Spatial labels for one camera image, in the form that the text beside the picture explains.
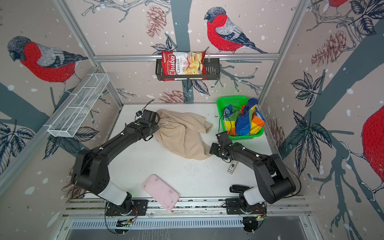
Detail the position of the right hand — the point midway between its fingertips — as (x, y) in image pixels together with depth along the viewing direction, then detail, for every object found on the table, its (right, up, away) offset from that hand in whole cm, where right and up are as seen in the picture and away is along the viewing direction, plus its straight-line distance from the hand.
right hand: (212, 153), depth 92 cm
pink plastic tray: (-29, -17, -15) cm, 37 cm away
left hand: (-37, +17, -2) cm, 40 cm away
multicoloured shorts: (+23, +20, +1) cm, 30 cm away
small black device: (+12, -15, -15) cm, 25 cm away
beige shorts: (-19, +12, +5) cm, 23 cm away
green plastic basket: (+23, +35, +29) cm, 51 cm away
